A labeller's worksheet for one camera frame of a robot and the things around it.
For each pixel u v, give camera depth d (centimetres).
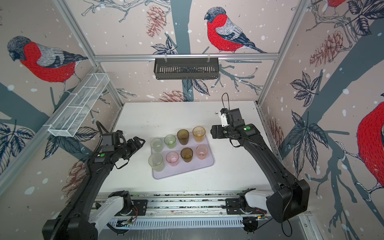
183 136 97
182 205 76
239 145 65
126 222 71
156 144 94
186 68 106
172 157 89
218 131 68
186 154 90
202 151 92
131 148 71
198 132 100
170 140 96
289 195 37
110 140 61
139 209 73
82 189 44
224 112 70
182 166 87
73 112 75
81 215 40
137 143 73
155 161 84
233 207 73
